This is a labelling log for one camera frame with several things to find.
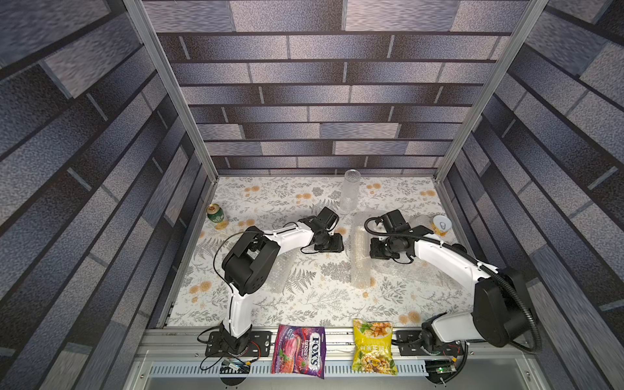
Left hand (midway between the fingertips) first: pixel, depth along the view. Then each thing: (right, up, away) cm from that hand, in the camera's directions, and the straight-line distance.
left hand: (342, 247), depth 92 cm
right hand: (+9, 0, -4) cm, 10 cm away
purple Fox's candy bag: (-15, -27, -21) cm, 37 cm away
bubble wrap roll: (+6, -2, -5) cm, 9 cm away
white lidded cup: (+40, +8, +4) cm, 41 cm away
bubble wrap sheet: (+28, -10, -4) cm, 30 cm away
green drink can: (-51, +13, +2) cm, 53 cm away
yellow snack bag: (+6, -25, -22) cm, 34 cm away
